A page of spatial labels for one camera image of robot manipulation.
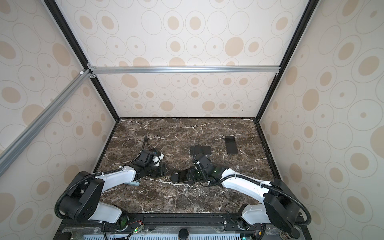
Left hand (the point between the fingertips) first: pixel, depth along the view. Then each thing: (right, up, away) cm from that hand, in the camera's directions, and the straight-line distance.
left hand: (173, 170), depth 87 cm
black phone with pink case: (+1, -5, +3) cm, 6 cm away
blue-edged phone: (+13, +10, +14) cm, 22 cm away
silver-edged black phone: (+38, +13, +19) cm, 45 cm away
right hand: (+8, -1, -6) cm, 10 cm away
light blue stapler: (-22, -6, -3) cm, 23 cm away
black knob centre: (+8, -21, -24) cm, 33 cm away
